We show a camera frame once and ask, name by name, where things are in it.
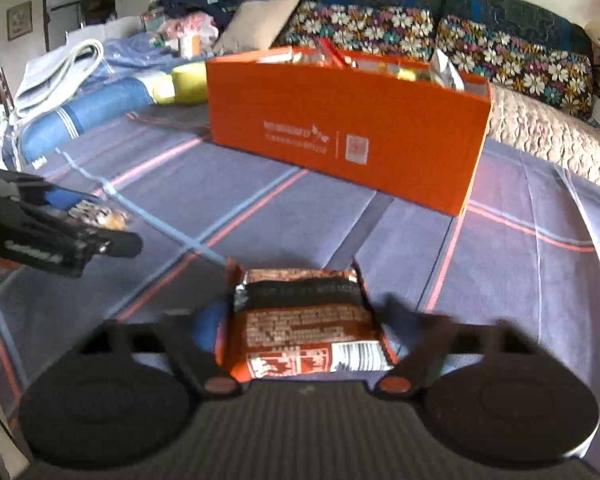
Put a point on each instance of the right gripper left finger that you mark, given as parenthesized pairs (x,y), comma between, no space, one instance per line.
(190,338)

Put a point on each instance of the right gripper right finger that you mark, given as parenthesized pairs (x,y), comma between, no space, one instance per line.
(427,339)

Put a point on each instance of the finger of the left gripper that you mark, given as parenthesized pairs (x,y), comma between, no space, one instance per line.
(59,198)
(111,243)

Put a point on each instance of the dark red cookie packet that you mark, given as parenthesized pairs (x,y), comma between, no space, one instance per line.
(288,323)

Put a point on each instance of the blue chocolate-chip cookie packet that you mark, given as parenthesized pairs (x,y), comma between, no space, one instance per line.
(99,215)

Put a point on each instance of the blue striped rolled blanket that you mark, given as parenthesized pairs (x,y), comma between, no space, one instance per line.
(22,147)

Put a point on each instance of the white folded cloth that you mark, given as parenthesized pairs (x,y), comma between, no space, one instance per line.
(52,79)

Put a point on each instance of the green mug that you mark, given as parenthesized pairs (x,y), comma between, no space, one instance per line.
(190,83)

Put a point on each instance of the small orange white bottle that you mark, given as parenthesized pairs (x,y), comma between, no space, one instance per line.
(189,46)

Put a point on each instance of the orange cardboard box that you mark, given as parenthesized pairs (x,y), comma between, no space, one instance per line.
(411,139)

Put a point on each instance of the quilted pink sofa cover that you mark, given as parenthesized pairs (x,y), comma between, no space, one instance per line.
(544,132)

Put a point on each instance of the beige plain pillow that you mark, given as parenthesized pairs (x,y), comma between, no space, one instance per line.
(255,26)

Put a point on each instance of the left floral cushion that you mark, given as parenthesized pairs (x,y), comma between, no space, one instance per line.
(388,30)

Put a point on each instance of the floral cushion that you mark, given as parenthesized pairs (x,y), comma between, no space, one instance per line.
(558,78)
(388,30)

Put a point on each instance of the right floral cushion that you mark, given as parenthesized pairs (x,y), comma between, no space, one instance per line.
(558,78)

